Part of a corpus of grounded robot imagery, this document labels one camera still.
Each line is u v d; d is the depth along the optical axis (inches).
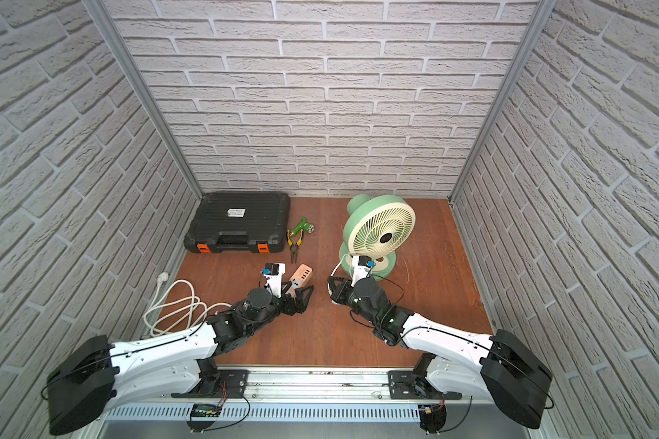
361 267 28.4
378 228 29.8
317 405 28.0
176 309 33.7
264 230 39.7
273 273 27.0
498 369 16.2
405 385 28.6
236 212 40.8
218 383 26.1
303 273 36.4
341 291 26.8
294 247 40.5
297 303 27.7
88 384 16.0
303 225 42.0
